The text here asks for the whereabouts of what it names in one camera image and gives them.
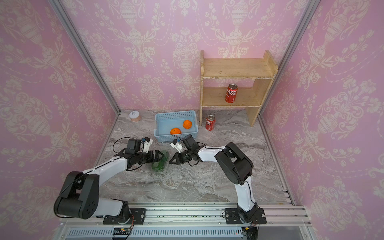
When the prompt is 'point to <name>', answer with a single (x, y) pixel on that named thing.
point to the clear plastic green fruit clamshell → (159, 166)
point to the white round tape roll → (134, 116)
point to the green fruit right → (165, 158)
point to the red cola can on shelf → (231, 93)
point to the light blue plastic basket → (169, 126)
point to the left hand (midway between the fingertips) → (159, 157)
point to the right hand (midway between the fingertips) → (170, 163)
